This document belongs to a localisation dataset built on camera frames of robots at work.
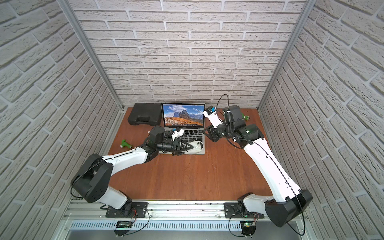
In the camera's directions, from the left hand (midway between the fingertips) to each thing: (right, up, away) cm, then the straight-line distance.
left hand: (192, 148), depth 74 cm
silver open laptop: (-3, +17, +26) cm, 31 cm away
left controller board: (-34, -39, -4) cm, 52 cm away
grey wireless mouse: (+3, +1, +1) cm, 3 cm away
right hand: (+8, +10, -4) cm, 13 cm away
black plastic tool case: (-37, +20, +36) cm, 55 cm away
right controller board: (+27, -38, -4) cm, 47 cm away
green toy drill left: (-46, -1, +22) cm, 51 cm away
